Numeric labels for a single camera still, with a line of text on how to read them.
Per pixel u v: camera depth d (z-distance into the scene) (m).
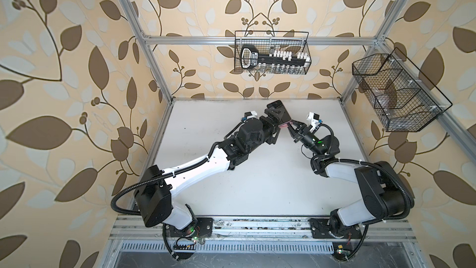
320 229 0.74
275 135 0.71
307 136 0.72
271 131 0.63
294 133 0.74
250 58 0.84
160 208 0.40
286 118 0.77
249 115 0.70
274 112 0.65
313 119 0.77
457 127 0.56
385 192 0.45
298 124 0.76
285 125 0.76
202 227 0.74
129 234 0.73
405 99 0.72
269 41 0.89
